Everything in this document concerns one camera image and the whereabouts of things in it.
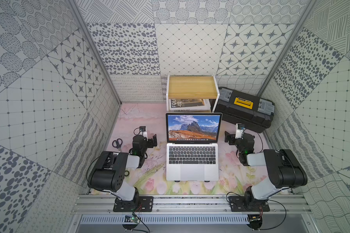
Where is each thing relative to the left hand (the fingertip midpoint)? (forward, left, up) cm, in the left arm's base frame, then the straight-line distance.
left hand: (146, 132), depth 94 cm
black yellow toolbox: (+11, -71, +9) cm, 72 cm away
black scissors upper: (-5, +20, -6) cm, 22 cm away
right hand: (+3, -57, -2) cm, 58 cm away
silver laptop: (-11, -29, +3) cm, 32 cm away
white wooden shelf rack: (+17, -30, +25) cm, 42 cm away
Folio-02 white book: (+14, -28, +12) cm, 34 cm away
